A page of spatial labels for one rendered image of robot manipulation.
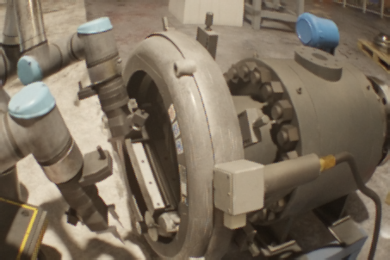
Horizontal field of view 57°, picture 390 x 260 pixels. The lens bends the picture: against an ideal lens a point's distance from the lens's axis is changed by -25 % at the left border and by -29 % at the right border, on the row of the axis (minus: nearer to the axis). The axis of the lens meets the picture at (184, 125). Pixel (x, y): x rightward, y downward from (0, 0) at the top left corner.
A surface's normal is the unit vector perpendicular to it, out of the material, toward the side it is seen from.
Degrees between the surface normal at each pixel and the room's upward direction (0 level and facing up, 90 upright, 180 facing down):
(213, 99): 37
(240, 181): 68
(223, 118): 46
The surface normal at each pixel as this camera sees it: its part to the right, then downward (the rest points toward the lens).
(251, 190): 0.38, 0.09
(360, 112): 0.33, -0.26
